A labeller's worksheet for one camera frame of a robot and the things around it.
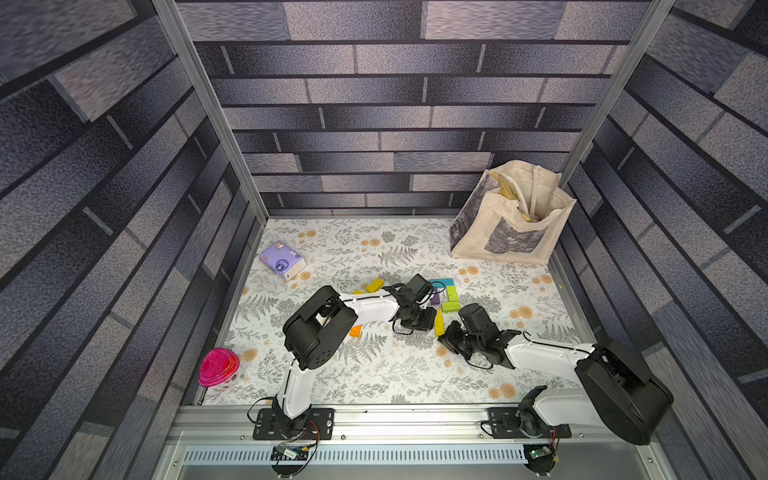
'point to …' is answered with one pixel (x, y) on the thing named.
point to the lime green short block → (451, 292)
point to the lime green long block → (451, 306)
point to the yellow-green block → (439, 323)
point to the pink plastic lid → (217, 366)
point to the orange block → (356, 331)
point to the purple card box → (283, 261)
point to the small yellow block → (375, 285)
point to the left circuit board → (291, 451)
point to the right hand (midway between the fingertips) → (435, 335)
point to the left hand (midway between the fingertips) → (435, 324)
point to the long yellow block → (358, 292)
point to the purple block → (436, 299)
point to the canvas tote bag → (511, 212)
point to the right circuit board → (539, 452)
